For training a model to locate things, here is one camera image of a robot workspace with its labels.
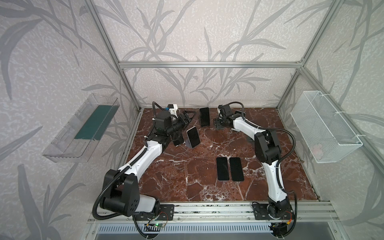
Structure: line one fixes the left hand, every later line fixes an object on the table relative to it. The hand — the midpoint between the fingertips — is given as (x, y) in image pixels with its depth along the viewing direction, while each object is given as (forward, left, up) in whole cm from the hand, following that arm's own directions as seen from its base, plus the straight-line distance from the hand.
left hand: (197, 112), depth 77 cm
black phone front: (-19, -15, -29) cm, 38 cm away
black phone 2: (-2, +12, -27) cm, 30 cm away
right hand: (+16, -15, -24) cm, 32 cm away
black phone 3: (+16, -5, -23) cm, 29 cm away
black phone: (-20, -24, -28) cm, 42 cm away
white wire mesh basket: (-18, -56, +5) cm, 59 cm away
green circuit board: (-47, +17, -29) cm, 57 cm away
